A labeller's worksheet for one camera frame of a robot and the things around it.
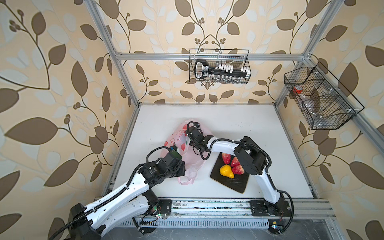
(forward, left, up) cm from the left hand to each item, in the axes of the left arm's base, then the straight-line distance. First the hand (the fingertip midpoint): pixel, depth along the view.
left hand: (187, 167), depth 76 cm
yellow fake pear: (+1, -21, -6) cm, 22 cm away
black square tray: (-4, -28, -11) cm, 30 cm away
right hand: (+22, +3, -8) cm, 24 cm away
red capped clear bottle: (+43, -64, +18) cm, 79 cm away
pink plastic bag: (+22, -9, +4) cm, 24 cm away
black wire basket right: (+31, -69, +22) cm, 79 cm away
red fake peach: (+9, -22, -7) cm, 25 cm away
